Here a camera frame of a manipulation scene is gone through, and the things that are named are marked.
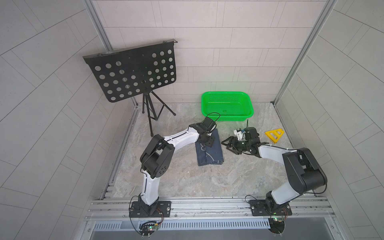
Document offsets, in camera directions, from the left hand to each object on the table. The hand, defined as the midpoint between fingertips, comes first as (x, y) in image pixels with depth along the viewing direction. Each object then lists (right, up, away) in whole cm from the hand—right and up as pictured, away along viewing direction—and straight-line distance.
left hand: (211, 140), depth 93 cm
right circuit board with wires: (+28, -35, -25) cm, 51 cm away
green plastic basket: (+14, +23, +21) cm, 34 cm away
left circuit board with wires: (-30, -33, -29) cm, 53 cm away
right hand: (+7, -2, -4) cm, 9 cm away
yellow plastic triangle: (+42, +2, +5) cm, 42 cm away
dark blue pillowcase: (-4, -8, -6) cm, 11 cm away
